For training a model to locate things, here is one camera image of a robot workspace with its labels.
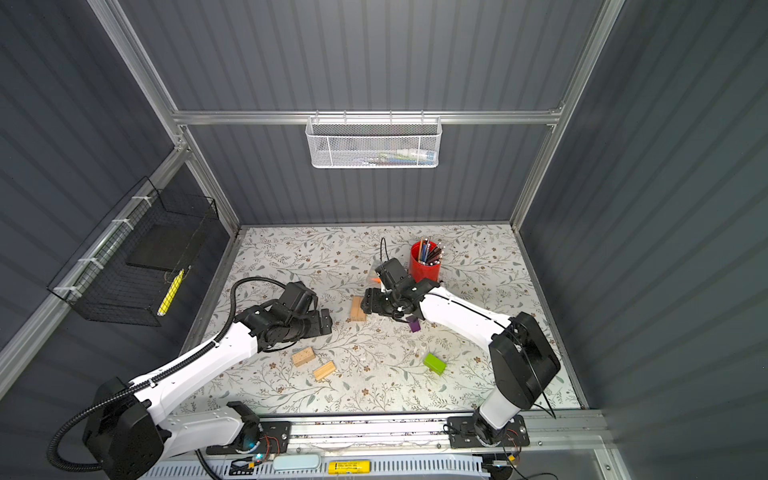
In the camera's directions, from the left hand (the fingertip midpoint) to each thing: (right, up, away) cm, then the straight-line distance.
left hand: (319, 324), depth 82 cm
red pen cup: (+31, +18, +14) cm, 38 cm away
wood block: (+9, +1, +11) cm, 14 cm away
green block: (+33, -12, +2) cm, 35 cm away
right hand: (+14, +4, +2) cm, 15 cm away
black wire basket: (-44, +16, -10) cm, 48 cm away
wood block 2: (-5, -10, +2) cm, 11 cm away
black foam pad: (-39, +22, -6) cm, 45 cm away
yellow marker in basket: (-31, +10, -14) cm, 36 cm away
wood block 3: (+1, -14, +2) cm, 14 cm away
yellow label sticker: (+10, -30, -14) cm, 35 cm away
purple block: (+28, -3, +11) cm, 30 cm away
